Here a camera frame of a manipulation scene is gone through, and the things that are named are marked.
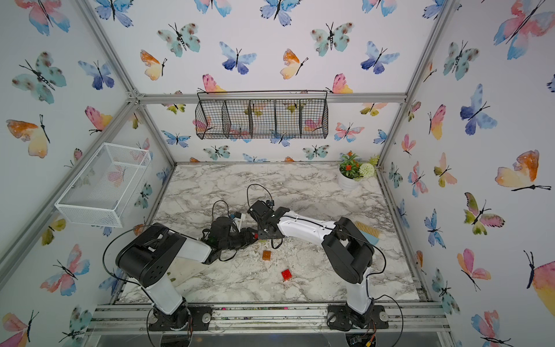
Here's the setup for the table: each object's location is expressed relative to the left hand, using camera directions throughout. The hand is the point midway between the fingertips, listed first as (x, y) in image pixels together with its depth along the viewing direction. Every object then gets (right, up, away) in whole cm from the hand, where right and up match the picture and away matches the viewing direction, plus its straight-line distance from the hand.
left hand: (263, 236), depth 91 cm
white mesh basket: (-85, +17, +20) cm, 89 cm away
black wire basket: (-1, +53, +7) cm, 53 cm away
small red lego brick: (+10, -12, -10) cm, 18 cm away
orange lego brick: (+2, -7, -4) cm, 8 cm away
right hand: (+2, +2, -2) cm, 3 cm away
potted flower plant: (+39, +28, +8) cm, 49 cm away
